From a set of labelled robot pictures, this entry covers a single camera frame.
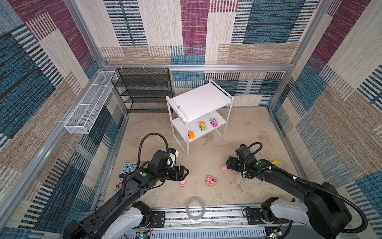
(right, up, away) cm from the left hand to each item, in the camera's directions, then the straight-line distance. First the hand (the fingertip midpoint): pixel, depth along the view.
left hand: (183, 169), depth 76 cm
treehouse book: (-34, -3, +13) cm, 37 cm away
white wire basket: (-61, +24, +12) cm, 67 cm away
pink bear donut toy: (+14, -8, +6) cm, 18 cm away
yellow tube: (+54, 0, +14) cm, 56 cm away
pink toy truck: (+17, +24, +13) cm, 32 cm away
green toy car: (+10, +22, +11) cm, 26 cm away
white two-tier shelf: (+7, +29, -2) cm, 30 cm away
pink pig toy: (-1, -9, +7) cm, 12 cm away
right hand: (+28, -1, +11) cm, 30 cm away
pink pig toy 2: (+23, -2, +10) cm, 25 cm away
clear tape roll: (+10, -19, +3) cm, 22 cm away
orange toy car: (+4, +17, +8) cm, 19 cm away
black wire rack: (-31, +48, +35) cm, 67 cm away
